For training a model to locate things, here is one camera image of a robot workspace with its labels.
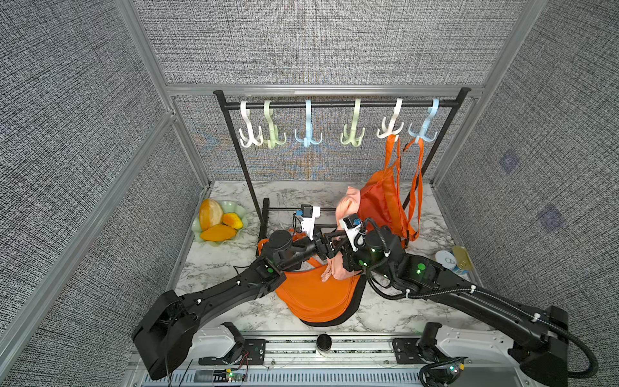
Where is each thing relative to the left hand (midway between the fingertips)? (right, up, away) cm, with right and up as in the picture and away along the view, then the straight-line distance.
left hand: (351, 232), depth 65 cm
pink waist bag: (0, +7, +2) cm, 8 cm away
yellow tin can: (+38, -12, +22) cm, 46 cm away
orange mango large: (-48, -4, +31) cm, 57 cm away
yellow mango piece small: (-43, +1, +35) cm, 56 cm away
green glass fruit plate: (-47, +6, +41) cm, 62 cm away
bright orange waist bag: (+28, -1, +25) cm, 37 cm away
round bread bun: (-51, +4, +32) cm, 61 cm away
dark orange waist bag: (+14, +9, +18) cm, 24 cm away
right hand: (-4, -2, +4) cm, 6 cm away
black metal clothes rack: (-31, -2, +36) cm, 48 cm away
